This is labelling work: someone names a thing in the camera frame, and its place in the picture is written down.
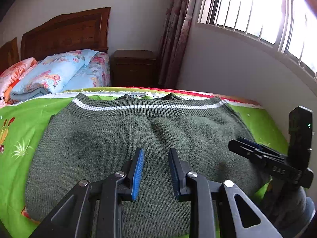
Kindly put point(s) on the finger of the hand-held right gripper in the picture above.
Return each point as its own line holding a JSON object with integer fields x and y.
{"x": 251, "y": 143}
{"x": 242, "y": 150}

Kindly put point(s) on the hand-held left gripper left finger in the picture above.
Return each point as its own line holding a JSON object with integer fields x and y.
{"x": 137, "y": 176}

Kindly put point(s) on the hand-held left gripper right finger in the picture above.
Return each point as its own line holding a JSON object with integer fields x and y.
{"x": 174, "y": 173}

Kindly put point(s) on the green knitted sweater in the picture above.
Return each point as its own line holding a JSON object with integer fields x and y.
{"x": 99, "y": 141}

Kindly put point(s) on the person's right hand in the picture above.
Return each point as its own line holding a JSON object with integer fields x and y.
{"x": 287, "y": 205}

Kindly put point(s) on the red printed bed sheet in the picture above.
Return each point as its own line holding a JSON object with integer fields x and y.
{"x": 237, "y": 101}

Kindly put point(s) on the barred window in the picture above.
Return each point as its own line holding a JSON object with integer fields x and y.
{"x": 283, "y": 37}

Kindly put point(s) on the wooden nightstand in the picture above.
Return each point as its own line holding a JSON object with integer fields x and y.
{"x": 133, "y": 67}

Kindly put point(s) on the floral pillow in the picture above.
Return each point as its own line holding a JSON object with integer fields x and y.
{"x": 99, "y": 72}

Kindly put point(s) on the floral curtain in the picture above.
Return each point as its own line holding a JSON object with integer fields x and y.
{"x": 175, "y": 42}

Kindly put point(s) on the green cartoon printed blanket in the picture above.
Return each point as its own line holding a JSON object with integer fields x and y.
{"x": 19, "y": 119}

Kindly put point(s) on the blue floral quilt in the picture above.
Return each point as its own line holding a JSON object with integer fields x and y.
{"x": 49, "y": 76}

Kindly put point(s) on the large wooden headboard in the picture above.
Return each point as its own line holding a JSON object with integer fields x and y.
{"x": 66, "y": 34}

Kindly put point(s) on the pink floral quilt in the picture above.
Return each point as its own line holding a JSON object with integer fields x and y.
{"x": 14, "y": 74}

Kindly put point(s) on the small wooden headboard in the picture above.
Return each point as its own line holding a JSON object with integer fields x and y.
{"x": 10, "y": 54}

